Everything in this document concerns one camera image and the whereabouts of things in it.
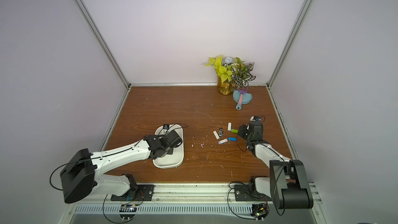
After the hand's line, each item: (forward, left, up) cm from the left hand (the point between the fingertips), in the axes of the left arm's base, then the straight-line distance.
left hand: (170, 146), depth 84 cm
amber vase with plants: (+37, -35, +20) cm, 55 cm away
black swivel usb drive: (+11, -29, -5) cm, 31 cm away
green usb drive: (+13, -38, -6) cm, 41 cm away
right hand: (+13, -42, +1) cm, 44 cm away
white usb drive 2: (+9, -26, -4) cm, 28 cm away
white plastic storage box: (-7, -3, -3) cm, 8 cm away
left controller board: (-29, +18, -9) cm, 35 cm away
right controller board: (-28, -45, -6) cm, 53 cm away
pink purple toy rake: (+45, -47, -3) cm, 65 cm away
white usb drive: (+15, -35, -5) cm, 39 cm away
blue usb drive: (+7, -35, -5) cm, 36 cm away
